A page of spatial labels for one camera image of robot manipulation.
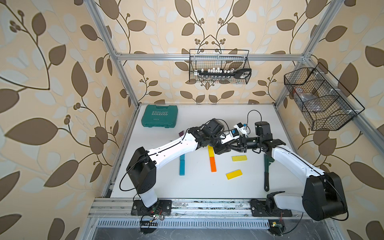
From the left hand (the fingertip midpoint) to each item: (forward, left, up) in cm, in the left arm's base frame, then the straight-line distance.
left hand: (229, 145), depth 76 cm
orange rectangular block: (-5, +7, -18) cm, 20 cm away
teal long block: (-3, +25, -19) cm, 32 cm away
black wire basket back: (+49, -5, +15) cm, 52 cm away
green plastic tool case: (+32, +44, -15) cm, 57 cm away
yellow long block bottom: (-8, -6, -20) cm, 22 cm away
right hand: (-1, +2, +1) cm, 2 cm away
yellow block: (+1, -10, -18) cm, 21 cm away
